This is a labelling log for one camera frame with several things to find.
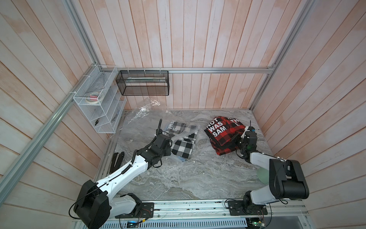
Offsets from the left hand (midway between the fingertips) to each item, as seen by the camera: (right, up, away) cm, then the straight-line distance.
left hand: (165, 148), depth 84 cm
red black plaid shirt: (+36, +5, +11) cm, 39 cm away
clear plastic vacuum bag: (-24, +11, +24) cm, 35 cm away
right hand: (+44, +9, +11) cm, 47 cm away
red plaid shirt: (+39, +16, +17) cm, 45 cm away
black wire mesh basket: (-19, +46, +21) cm, 54 cm away
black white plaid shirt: (+11, +4, +14) cm, 19 cm away
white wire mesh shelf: (-32, +20, -6) cm, 39 cm away
